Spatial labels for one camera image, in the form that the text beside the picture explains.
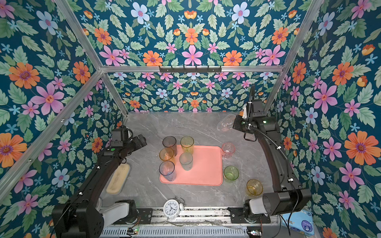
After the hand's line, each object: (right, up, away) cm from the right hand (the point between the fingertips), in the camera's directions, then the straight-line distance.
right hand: (241, 120), depth 75 cm
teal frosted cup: (-30, -24, +15) cm, 41 cm away
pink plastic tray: (-17, -29, +15) cm, 37 cm away
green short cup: (-3, -31, +12) cm, 33 cm away
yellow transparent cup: (-42, -19, +12) cm, 48 cm away
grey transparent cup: (-41, -13, +19) cm, 47 cm away
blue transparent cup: (-41, -28, +9) cm, 50 cm away
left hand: (-55, -11, +8) cm, 57 cm away
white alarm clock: (-35, -44, -1) cm, 57 cm away
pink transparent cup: (-3, -18, +22) cm, 29 cm away
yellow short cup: (+9, -37, +7) cm, 39 cm away
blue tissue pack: (+26, -47, -7) cm, 54 cm away
